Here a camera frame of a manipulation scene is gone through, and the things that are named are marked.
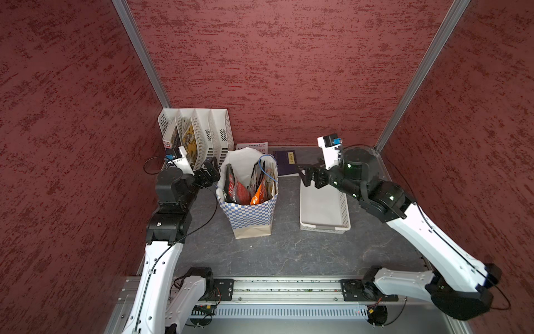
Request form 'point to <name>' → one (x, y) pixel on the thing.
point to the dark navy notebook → (286, 162)
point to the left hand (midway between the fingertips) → (203, 166)
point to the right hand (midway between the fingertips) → (308, 167)
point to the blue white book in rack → (167, 140)
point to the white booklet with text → (261, 147)
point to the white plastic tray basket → (323, 210)
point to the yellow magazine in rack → (190, 147)
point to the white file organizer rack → (202, 133)
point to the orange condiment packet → (261, 195)
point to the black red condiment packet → (233, 191)
